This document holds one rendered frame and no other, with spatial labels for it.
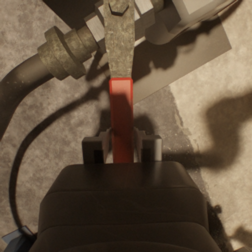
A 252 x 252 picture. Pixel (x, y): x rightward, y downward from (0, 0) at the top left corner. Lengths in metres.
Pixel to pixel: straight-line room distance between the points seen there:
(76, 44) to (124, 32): 0.05
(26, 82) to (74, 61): 0.06
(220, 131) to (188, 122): 0.13
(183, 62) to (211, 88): 0.14
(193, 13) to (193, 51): 0.49
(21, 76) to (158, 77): 0.50
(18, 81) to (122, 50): 0.11
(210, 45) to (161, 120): 0.30
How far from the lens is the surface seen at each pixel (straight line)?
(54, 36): 0.20
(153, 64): 0.64
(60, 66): 0.20
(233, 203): 0.95
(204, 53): 0.70
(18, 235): 1.03
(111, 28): 0.17
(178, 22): 0.21
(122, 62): 0.17
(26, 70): 0.21
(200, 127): 0.72
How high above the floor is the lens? 0.64
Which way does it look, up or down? 75 degrees down
